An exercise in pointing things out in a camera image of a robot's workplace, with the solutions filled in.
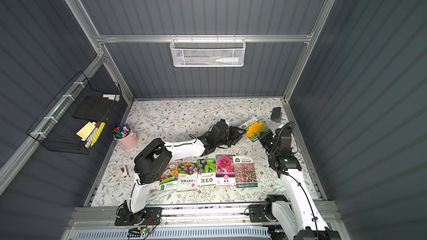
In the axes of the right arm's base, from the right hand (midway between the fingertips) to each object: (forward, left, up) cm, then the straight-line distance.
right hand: (260, 132), depth 80 cm
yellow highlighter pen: (-7, +72, +9) cm, 73 cm away
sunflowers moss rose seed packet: (-16, +37, -19) cm, 44 cm away
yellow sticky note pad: (-7, +76, +11) cm, 77 cm away
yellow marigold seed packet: (+6, +2, -5) cm, 8 cm away
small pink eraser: (-14, +72, -18) cm, 76 cm away
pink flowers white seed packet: (-12, +6, -19) cm, 24 cm away
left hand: (0, +5, -3) cm, 6 cm away
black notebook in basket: (+5, +78, +12) cm, 79 cm away
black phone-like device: (+25, -17, -17) cm, 35 cm away
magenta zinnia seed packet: (-12, +17, -19) cm, 28 cm away
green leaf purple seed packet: (-11, +27, -19) cm, 35 cm away
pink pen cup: (+2, +71, -9) cm, 71 cm away
